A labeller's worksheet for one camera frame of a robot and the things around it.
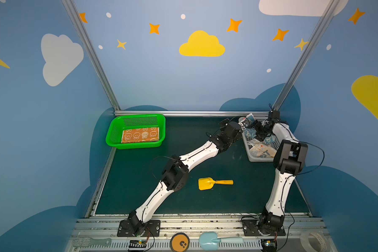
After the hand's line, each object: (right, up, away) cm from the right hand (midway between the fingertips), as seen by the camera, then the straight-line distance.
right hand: (252, 128), depth 105 cm
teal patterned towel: (0, -3, +3) cm, 4 cm away
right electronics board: (-4, -57, -31) cm, 65 cm away
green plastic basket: (-89, +5, +12) cm, 90 cm away
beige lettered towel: (+4, -14, -5) cm, 16 cm away
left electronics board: (-67, -57, -32) cm, 93 cm away
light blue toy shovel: (-33, -53, -34) cm, 71 cm away
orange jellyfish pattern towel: (-78, -4, +5) cm, 78 cm away
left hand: (-19, +3, -15) cm, 24 cm away
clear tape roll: (+18, -51, -34) cm, 64 cm away
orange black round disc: (-47, -54, -34) cm, 79 cm away
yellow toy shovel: (-32, -32, -17) cm, 48 cm away
